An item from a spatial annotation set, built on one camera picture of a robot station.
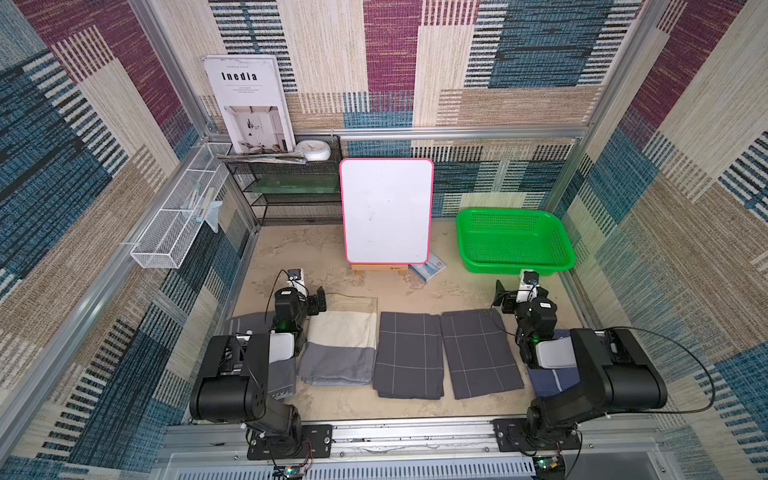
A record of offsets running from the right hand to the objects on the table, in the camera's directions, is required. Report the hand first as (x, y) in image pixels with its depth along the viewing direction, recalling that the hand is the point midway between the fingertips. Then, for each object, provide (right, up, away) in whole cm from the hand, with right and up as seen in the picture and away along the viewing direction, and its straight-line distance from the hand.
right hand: (517, 278), depth 91 cm
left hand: (-64, -3, +3) cm, 65 cm away
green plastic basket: (+6, +12, +24) cm, 28 cm away
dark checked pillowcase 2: (-13, -21, -5) cm, 25 cm away
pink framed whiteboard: (-39, +21, +2) cm, 44 cm away
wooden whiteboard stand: (-48, +2, +13) cm, 50 cm away
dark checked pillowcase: (-33, -23, -6) cm, 40 cm away
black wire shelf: (-75, +30, +23) cm, 84 cm away
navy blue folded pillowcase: (-4, -15, -28) cm, 32 cm away
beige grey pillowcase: (-53, -19, -3) cm, 56 cm away
